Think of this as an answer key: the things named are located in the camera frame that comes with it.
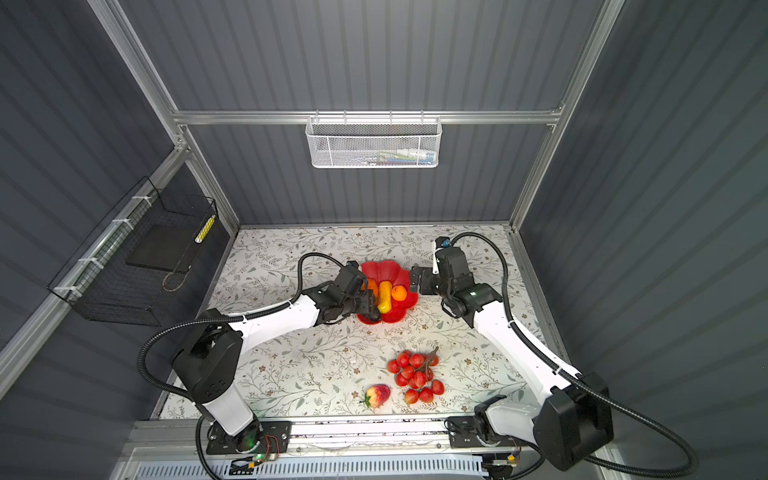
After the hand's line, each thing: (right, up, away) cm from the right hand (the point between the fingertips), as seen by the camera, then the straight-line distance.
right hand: (428, 275), depth 82 cm
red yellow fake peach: (-14, -31, -5) cm, 34 cm away
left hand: (-17, -8, +9) cm, 21 cm away
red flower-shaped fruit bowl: (-11, 0, +22) cm, 25 cm away
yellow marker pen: (-62, +13, 0) cm, 63 cm away
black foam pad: (-69, +8, -6) cm, 69 cm away
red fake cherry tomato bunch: (-4, -26, -3) cm, 26 cm away
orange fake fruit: (-8, -7, +15) cm, 18 cm away
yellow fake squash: (-12, -8, +14) cm, 21 cm away
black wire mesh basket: (-74, +2, -9) cm, 74 cm away
